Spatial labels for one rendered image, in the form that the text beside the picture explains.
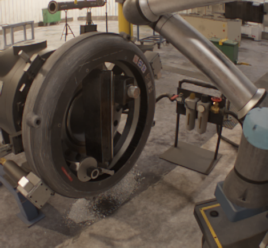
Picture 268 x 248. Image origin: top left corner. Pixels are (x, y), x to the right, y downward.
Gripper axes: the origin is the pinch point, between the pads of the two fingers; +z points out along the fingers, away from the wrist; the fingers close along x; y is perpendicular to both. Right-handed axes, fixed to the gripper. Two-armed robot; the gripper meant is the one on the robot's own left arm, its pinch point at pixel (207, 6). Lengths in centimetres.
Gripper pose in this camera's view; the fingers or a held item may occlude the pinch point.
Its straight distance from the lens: 89.2
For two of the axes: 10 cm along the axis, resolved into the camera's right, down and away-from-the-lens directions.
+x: -0.2, -9.1, -4.0
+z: -7.8, -2.4, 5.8
